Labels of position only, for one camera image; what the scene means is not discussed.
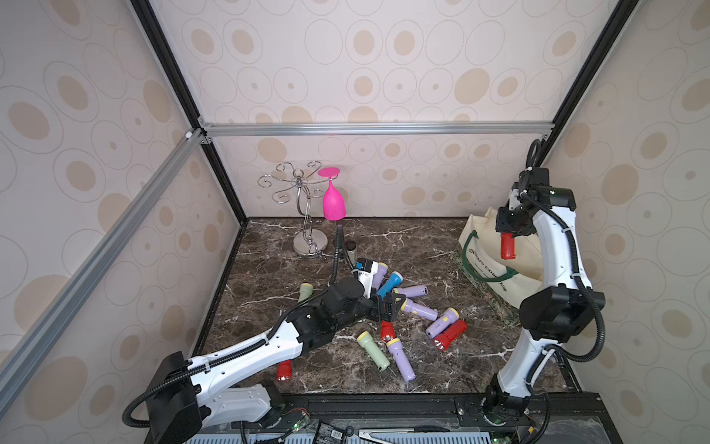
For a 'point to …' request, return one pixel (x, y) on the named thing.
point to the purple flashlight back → (383, 269)
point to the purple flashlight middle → (414, 308)
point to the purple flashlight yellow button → (450, 316)
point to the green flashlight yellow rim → (365, 339)
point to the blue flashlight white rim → (396, 278)
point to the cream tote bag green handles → (508, 278)
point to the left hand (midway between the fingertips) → (401, 297)
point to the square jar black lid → (350, 245)
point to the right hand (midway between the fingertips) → (521, 226)
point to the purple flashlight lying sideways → (411, 290)
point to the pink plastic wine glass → (334, 207)
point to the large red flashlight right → (453, 333)
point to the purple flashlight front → (396, 347)
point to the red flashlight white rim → (508, 246)
